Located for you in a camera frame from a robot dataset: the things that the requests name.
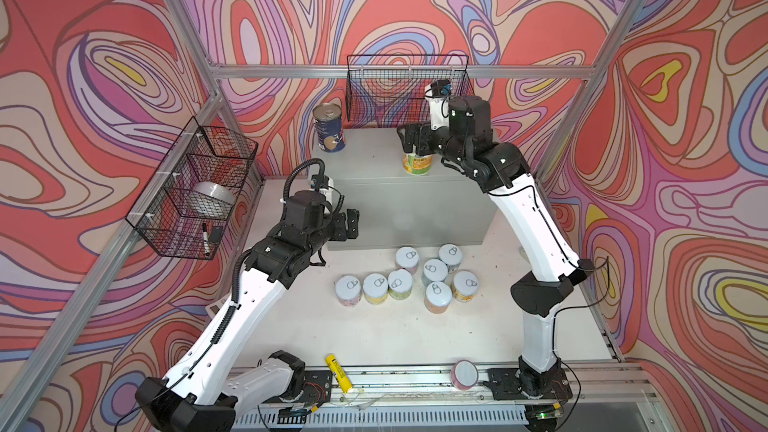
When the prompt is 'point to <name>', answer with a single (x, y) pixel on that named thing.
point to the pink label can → (348, 289)
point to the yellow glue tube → (339, 373)
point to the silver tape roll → (214, 199)
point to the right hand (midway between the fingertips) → (417, 133)
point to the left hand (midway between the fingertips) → (346, 210)
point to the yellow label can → (375, 288)
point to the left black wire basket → (165, 209)
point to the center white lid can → (434, 270)
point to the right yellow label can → (465, 285)
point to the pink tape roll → (464, 374)
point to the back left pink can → (407, 258)
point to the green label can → (400, 284)
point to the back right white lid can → (452, 256)
